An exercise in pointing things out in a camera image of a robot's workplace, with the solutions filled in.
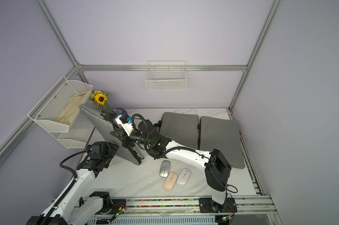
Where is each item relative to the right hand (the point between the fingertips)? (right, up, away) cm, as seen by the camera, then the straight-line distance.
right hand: (113, 133), depth 64 cm
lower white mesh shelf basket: (-35, -1, +28) cm, 45 cm away
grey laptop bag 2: (+65, -4, +36) cm, 74 cm away
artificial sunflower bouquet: (-23, +22, +31) cm, 44 cm away
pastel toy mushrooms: (-17, +14, +51) cm, 55 cm away
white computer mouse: (+34, -28, +17) cm, 48 cm away
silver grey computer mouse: (+23, -24, +20) cm, 38 cm away
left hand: (-9, -13, +20) cm, 25 cm away
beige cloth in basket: (-32, +10, +12) cm, 35 cm away
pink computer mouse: (+26, -29, +16) cm, 42 cm away
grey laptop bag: (+34, 0, +40) cm, 53 cm away
